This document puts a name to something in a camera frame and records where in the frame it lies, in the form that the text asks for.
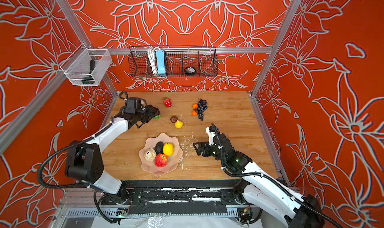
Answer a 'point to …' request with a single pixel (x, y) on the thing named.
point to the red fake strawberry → (167, 102)
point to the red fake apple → (160, 160)
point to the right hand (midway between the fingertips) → (197, 143)
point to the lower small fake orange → (194, 113)
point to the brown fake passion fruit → (173, 119)
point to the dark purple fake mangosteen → (157, 117)
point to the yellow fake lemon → (168, 149)
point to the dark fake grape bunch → (202, 107)
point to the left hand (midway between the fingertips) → (157, 110)
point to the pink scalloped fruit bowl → (172, 161)
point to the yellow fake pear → (178, 124)
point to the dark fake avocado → (159, 147)
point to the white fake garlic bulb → (150, 154)
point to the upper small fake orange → (194, 106)
